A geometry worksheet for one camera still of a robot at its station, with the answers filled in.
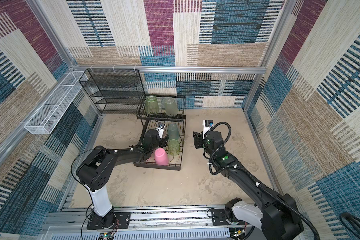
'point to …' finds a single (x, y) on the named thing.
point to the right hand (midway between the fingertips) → (197, 134)
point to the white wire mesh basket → (45, 119)
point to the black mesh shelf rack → (114, 91)
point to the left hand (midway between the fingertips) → (163, 131)
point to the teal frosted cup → (173, 132)
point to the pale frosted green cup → (171, 106)
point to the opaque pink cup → (161, 157)
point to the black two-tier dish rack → (163, 134)
